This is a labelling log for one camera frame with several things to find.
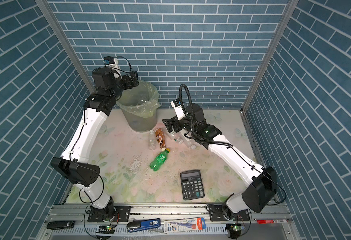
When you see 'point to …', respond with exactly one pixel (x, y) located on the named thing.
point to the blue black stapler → (142, 224)
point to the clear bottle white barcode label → (189, 142)
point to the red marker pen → (272, 221)
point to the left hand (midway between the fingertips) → (130, 72)
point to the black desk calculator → (192, 184)
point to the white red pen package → (178, 225)
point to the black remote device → (60, 224)
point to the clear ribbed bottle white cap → (152, 140)
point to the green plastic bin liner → (142, 99)
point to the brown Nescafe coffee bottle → (159, 133)
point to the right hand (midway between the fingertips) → (168, 114)
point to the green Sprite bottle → (159, 160)
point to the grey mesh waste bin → (133, 122)
